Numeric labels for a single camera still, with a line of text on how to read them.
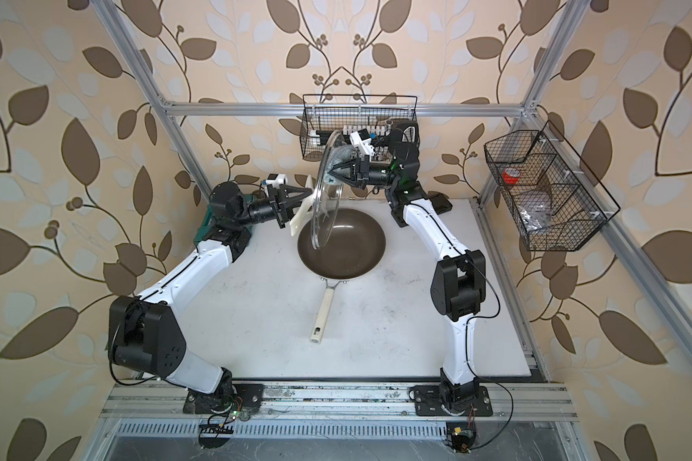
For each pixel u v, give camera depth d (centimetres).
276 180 73
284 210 67
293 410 74
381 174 69
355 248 103
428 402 73
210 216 112
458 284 53
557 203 73
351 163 69
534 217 71
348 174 72
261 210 66
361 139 71
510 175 87
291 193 68
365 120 95
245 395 75
